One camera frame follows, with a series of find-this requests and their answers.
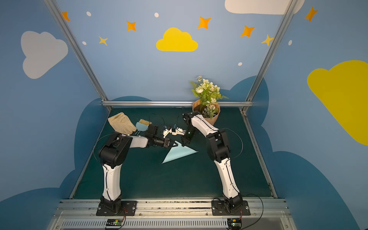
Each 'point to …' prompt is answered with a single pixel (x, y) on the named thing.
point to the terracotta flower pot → (210, 112)
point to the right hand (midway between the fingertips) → (185, 142)
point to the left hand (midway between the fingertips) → (178, 143)
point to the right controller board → (234, 223)
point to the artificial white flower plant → (207, 95)
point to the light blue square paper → (178, 151)
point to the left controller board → (114, 222)
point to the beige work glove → (121, 124)
